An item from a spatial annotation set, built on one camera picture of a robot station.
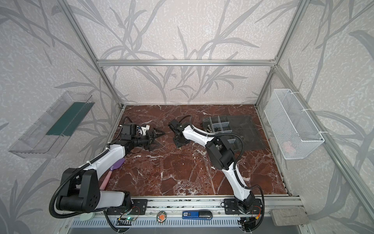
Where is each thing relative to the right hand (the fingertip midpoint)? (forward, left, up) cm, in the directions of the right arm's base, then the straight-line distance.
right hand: (180, 141), depth 97 cm
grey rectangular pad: (-42, -55, +2) cm, 69 cm away
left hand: (-6, +9, +14) cm, 17 cm away
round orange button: (-42, +7, 0) cm, 42 cm away
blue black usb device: (-41, -11, +3) cm, 43 cm away
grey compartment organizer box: (+13, -27, +1) cm, 30 cm away
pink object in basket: (-15, -58, +18) cm, 63 cm away
